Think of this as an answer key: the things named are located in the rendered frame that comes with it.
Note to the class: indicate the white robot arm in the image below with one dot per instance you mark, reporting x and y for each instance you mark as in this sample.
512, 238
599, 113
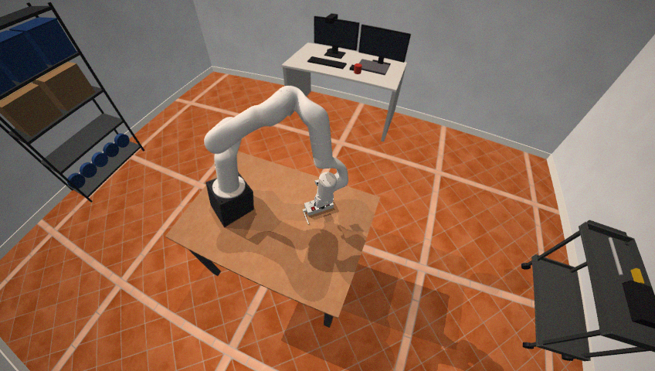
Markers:
228, 132

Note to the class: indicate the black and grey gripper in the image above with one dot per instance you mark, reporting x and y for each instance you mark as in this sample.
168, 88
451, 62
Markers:
321, 203

